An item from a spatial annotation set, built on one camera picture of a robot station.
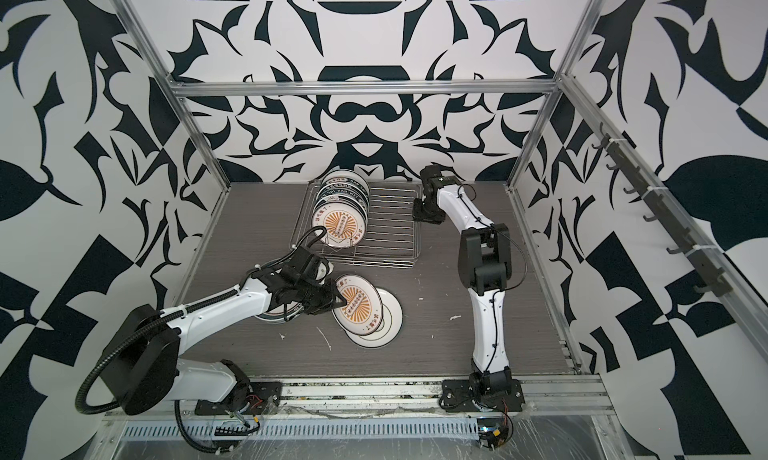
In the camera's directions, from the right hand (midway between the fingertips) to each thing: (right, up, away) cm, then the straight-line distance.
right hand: (424, 213), depth 101 cm
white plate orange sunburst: (-19, -28, -16) cm, 37 cm away
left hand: (-23, -23, -19) cm, 38 cm away
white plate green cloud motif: (-11, -30, -14) cm, 35 cm away
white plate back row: (-26, -3, -4) cm, 26 cm away
